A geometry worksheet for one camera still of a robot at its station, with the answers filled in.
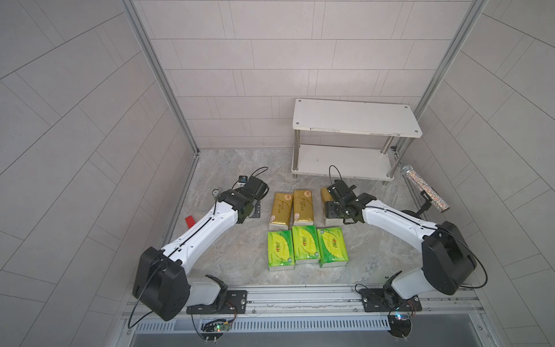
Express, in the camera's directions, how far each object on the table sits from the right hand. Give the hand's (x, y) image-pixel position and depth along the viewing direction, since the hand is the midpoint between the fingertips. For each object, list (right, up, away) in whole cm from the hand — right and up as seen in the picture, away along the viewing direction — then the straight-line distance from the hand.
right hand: (331, 209), depth 89 cm
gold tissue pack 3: (-5, +8, -17) cm, 19 cm away
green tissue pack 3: (-2, -12, -12) cm, 17 cm away
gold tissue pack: (-21, -1, -4) cm, 21 cm away
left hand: (-34, +2, -6) cm, 35 cm away
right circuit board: (+17, -32, -22) cm, 42 cm away
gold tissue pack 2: (-12, +1, -2) cm, 12 cm away
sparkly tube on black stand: (+29, +16, -6) cm, 34 cm away
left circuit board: (-41, -32, -23) cm, 57 cm away
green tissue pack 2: (-11, -11, -11) cm, 19 cm away
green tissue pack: (-20, -13, -13) cm, 28 cm away
